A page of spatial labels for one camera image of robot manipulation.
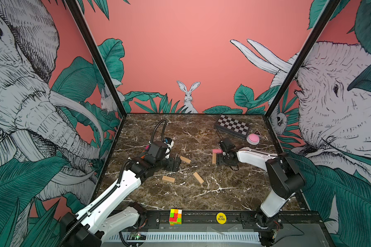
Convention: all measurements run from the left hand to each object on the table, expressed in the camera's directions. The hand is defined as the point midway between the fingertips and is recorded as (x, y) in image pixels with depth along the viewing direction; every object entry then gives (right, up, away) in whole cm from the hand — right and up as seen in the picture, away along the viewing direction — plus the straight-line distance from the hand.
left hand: (174, 157), depth 77 cm
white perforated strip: (+7, -36, -7) cm, 37 cm away
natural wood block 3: (-5, -14, +9) cm, 17 cm away
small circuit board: (-17, -36, -7) cm, 40 cm away
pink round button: (+51, +7, +27) cm, 58 cm away
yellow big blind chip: (+23, -30, -2) cm, 38 cm away
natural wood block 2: (+23, -4, +17) cm, 29 cm away
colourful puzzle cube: (+1, -27, -7) cm, 28 cm away
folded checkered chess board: (+40, +16, +33) cm, 54 cm away
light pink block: (+25, 0, +20) cm, 32 cm away
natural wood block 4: (+13, -14, +11) cm, 21 cm away
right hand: (+28, -5, +18) cm, 34 cm away
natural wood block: (+5, -5, +18) cm, 19 cm away
